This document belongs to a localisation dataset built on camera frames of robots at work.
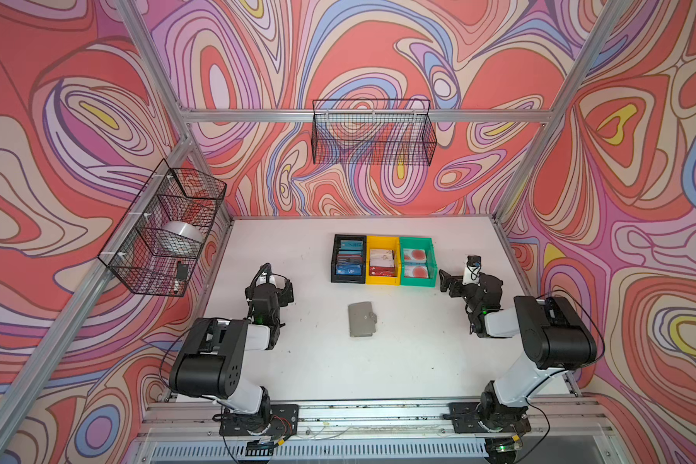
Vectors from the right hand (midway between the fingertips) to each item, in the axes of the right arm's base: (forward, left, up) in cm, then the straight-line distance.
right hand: (454, 274), depth 97 cm
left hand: (-1, +61, +3) cm, 61 cm away
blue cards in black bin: (+10, +36, -2) cm, 37 cm away
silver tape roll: (-5, +77, +30) cm, 83 cm away
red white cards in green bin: (+8, +12, -4) cm, 14 cm away
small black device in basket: (-10, +79, +22) cm, 82 cm away
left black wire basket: (-5, +86, +26) cm, 90 cm away
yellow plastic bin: (+14, +23, +1) cm, 27 cm away
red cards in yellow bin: (+7, +24, -2) cm, 25 cm away
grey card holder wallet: (-14, +32, -3) cm, 35 cm away
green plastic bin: (+12, +7, +2) cm, 13 cm away
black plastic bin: (+1, +32, -2) cm, 32 cm away
